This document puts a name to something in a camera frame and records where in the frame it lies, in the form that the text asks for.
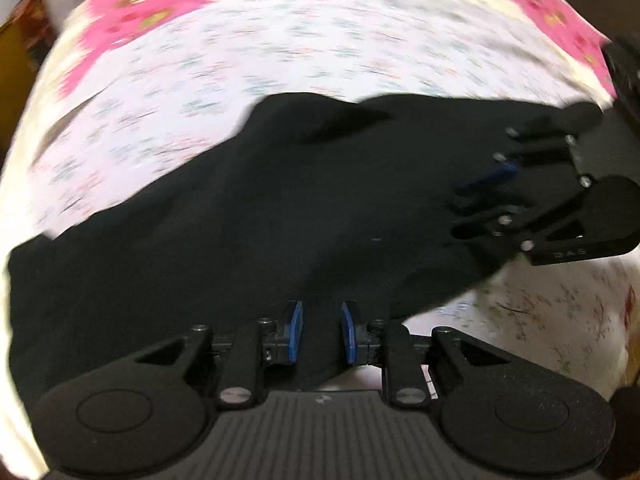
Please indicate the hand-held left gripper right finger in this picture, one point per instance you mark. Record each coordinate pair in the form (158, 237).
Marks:
(348, 332)

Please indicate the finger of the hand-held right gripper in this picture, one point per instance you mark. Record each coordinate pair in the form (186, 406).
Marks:
(480, 225)
(487, 177)

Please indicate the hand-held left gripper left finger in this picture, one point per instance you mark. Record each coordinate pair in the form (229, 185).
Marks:
(296, 330)

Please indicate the black pants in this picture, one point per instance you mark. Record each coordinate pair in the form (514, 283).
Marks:
(250, 235)

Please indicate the white floral bed sheet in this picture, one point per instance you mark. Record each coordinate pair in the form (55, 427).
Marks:
(300, 50)

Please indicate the pink bordered printed quilt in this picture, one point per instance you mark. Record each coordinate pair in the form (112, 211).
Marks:
(150, 0)

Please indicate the wooden desk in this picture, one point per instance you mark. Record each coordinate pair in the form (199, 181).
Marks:
(17, 45)

